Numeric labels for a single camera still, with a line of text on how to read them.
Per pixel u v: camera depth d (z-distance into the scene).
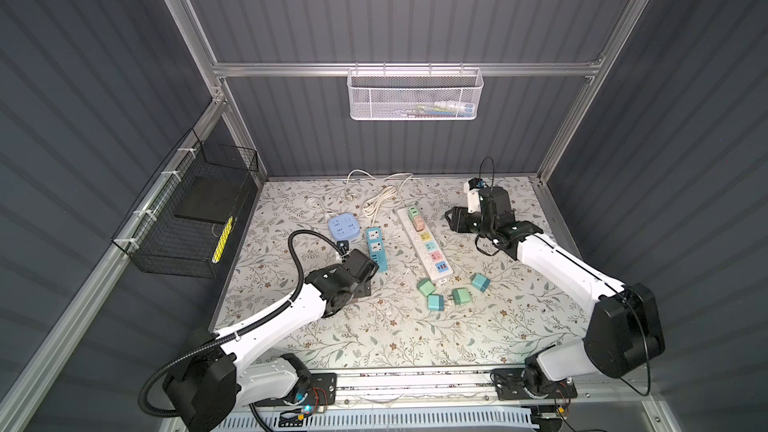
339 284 0.64
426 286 0.89
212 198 0.78
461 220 0.75
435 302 0.87
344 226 1.02
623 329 0.42
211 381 0.39
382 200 1.12
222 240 0.70
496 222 0.65
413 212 1.02
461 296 0.87
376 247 0.97
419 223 0.99
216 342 0.42
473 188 0.76
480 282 0.91
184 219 0.73
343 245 0.74
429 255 0.96
